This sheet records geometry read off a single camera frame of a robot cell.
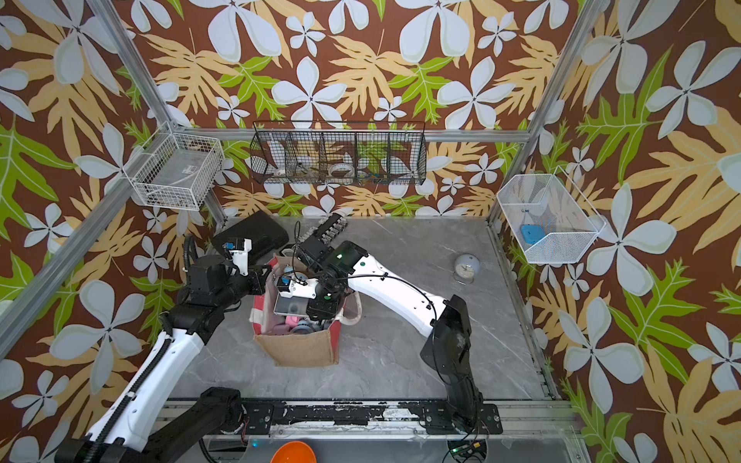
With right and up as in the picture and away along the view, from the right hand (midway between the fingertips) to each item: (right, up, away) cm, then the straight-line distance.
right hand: (313, 304), depth 75 cm
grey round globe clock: (+48, +9, +21) cm, 54 cm away
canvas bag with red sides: (+3, -9, -6) cm, 12 cm away
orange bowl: (-3, -32, -9) cm, 34 cm away
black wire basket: (+19, +48, +21) cm, 56 cm away
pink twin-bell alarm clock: (-8, -6, +7) cm, 12 cm away
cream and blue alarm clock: (-4, -8, +6) cm, 10 cm away
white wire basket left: (-43, +38, +9) cm, 58 cm away
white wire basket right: (+68, +24, +8) cm, 73 cm away
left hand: (-12, +11, +2) cm, 17 cm away
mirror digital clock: (-7, -1, +3) cm, 8 cm away
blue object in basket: (+61, +19, +5) cm, 64 cm away
